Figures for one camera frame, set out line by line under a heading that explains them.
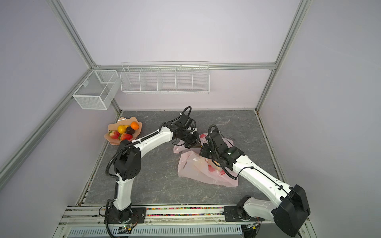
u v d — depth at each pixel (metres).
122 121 1.09
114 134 1.00
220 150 0.58
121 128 1.02
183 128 0.74
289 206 0.38
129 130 1.03
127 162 0.52
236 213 0.70
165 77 1.02
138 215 0.74
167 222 0.72
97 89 0.95
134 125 1.02
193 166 0.77
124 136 1.00
